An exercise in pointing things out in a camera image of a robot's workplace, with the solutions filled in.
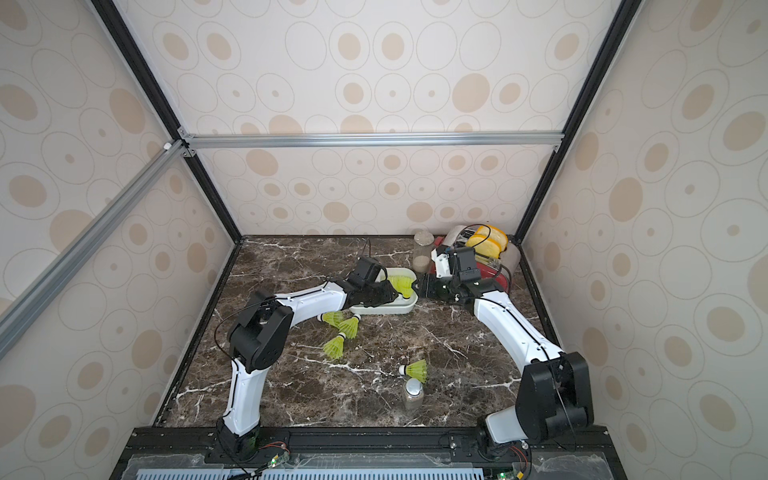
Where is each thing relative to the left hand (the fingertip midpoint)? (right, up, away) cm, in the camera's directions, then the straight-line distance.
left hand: (404, 294), depth 94 cm
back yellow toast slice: (+28, +19, -3) cm, 34 cm away
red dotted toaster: (+27, +8, -8) cm, 29 cm away
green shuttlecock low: (+3, -19, -12) cm, 23 cm away
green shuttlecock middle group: (-17, -10, 0) cm, 20 cm away
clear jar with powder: (+7, +14, +9) cm, 18 cm away
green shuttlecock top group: (-22, -7, -2) cm, 24 cm away
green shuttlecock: (0, +3, +6) cm, 7 cm away
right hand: (+3, +3, -10) cm, 11 cm away
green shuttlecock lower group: (-21, -16, -4) cm, 27 cm away
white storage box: (-2, -3, 0) cm, 4 cm away
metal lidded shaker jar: (+2, -22, -21) cm, 31 cm away
